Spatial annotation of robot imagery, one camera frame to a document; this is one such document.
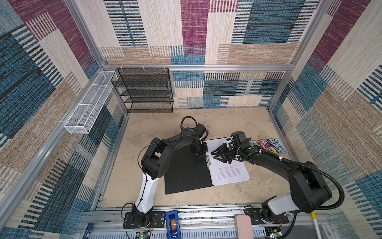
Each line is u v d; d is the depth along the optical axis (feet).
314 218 2.39
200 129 2.66
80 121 2.64
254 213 2.43
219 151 2.61
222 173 2.87
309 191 1.43
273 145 3.18
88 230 2.29
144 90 3.61
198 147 2.73
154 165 1.81
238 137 2.30
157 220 2.40
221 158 2.58
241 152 2.24
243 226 2.29
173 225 2.18
